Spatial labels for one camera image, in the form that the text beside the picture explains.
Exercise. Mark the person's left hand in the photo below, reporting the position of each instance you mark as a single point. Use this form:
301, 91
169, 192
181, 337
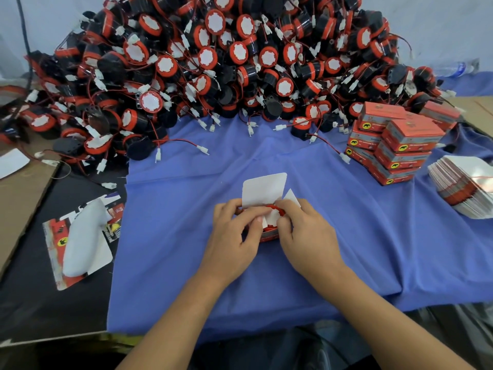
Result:
227, 254

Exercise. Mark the person's right hand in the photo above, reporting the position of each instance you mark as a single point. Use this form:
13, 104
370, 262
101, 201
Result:
312, 246

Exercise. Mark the person's right thumb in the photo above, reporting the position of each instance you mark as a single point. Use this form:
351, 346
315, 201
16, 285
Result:
284, 229

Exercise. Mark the person's left thumb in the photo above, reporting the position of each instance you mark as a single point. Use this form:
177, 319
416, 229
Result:
255, 231

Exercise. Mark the orange carton white flap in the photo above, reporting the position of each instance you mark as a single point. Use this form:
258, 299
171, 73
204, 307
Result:
264, 188

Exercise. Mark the person's left forearm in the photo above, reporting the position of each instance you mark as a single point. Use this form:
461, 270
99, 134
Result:
173, 327

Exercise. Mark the person's right forearm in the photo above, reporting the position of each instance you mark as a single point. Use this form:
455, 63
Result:
385, 327

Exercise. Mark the red rimmed round relay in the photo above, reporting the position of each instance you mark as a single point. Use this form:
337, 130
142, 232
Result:
278, 210

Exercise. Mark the blue cloth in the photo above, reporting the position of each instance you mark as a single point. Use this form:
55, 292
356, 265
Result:
185, 211

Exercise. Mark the person's legs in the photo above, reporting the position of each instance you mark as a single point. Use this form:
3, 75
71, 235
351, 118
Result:
289, 352

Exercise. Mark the small printed flat carton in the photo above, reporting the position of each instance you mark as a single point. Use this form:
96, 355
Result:
114, 217

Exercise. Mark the stack of closed orange boxes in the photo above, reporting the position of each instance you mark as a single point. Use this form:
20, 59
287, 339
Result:
400, 146

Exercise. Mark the curled white flat carton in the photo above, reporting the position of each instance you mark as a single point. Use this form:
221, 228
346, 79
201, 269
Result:
83, 238

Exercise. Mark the pile of black red relays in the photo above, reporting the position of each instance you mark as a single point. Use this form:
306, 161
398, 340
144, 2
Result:
231, 53

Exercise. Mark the bundle of flat carton blanks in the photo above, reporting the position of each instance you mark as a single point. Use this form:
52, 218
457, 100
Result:
466, 184

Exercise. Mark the orange printed flat carton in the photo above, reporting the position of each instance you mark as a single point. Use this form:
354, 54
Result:
54, 242

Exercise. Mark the brown cardboard sheet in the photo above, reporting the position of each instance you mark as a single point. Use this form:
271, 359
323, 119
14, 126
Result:
19, 204
475, 113

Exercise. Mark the black table sheet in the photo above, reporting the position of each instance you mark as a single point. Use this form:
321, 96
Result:
34, 308

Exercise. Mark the clear plastic water bottle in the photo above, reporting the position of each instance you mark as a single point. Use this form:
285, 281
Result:
456, 69

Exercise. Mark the white paper piece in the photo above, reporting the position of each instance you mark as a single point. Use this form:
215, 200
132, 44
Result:
11, 162

